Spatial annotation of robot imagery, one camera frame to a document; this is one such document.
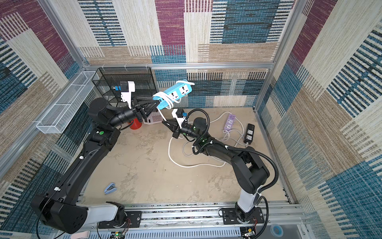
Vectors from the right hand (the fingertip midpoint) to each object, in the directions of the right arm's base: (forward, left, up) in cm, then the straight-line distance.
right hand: (166, 121), depth 76 cm
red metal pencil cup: (+19, +27, -25) cm, 41 cm away
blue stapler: (-24, +31, -27) cm, 48 cm away
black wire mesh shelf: (+37, +43, +1) cm, 57 cm away
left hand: (-5, 0, +18) cm, 18 cm away
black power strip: (+9, -51, -27) cm, 58 cm away
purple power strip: (+21, -39, -26) cm, 51 cm away
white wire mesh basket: (-2, +50, +5) cm, 51 cm away
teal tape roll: (-43, -52, -29) cm, 73 cm away
